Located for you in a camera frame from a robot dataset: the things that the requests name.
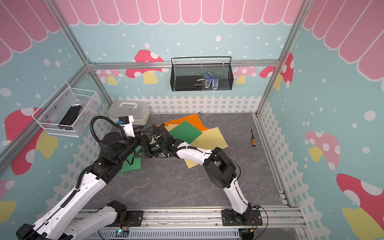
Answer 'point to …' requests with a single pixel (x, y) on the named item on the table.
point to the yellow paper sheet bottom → (190, 164)
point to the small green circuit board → (120, 231)
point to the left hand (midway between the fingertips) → (150, 129)
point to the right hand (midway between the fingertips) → (135, 157)
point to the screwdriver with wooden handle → (253, 139)
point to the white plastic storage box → (138, 109)
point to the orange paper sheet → (194, 120)
